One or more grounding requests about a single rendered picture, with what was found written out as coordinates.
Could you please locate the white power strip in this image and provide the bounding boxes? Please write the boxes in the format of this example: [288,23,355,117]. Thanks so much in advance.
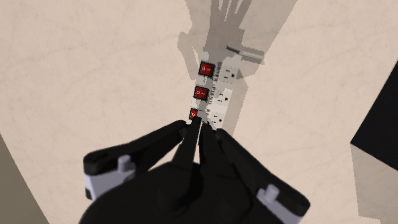
[187,41,264,130]

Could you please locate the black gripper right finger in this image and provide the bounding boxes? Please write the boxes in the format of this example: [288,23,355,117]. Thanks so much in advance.
[197,111,311,224]

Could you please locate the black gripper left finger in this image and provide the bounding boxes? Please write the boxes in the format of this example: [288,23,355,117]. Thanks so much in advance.
[83,110,202,213]

